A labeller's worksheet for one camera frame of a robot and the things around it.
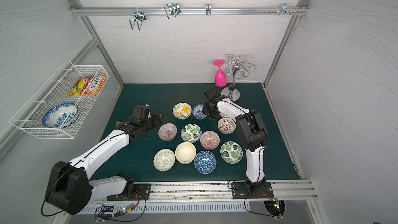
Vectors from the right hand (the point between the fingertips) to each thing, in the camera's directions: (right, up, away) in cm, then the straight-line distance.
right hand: (205, 111), depth 98 cm
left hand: (-25, -3, -13) cm, 28 cm away
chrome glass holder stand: (+20, +12, +14) cm, 27 cm away
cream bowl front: (-11, -22, -13) cm, 28 cm away
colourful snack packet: (-57, +14, -25) cm, 64 cm away
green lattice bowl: (-23, -25, -16) cm, 37 cm away
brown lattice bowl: (+13, -9, -2) cm, 16 cm away
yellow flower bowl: (-16, 0, +3) cm, 16 cm away
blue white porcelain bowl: (-61, +1, -35) cm, 70 cm away
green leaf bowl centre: (-9, -13, -5) cm, 16 cm away
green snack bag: (-55, -7, -2) cm, 56 cm away
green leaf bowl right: (+14, -23, -12) cm, 29 cm away
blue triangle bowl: (0, -26, -16) cm, 31 cm away
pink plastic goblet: (+10, +21, +4) cm, 24 cm away
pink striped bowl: (+2, -17, -8) cm, 19 cm away
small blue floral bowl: (-5, -1, +4) cm, 7 cm away
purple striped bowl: (-23, -12, -5) cm, 27 cm away
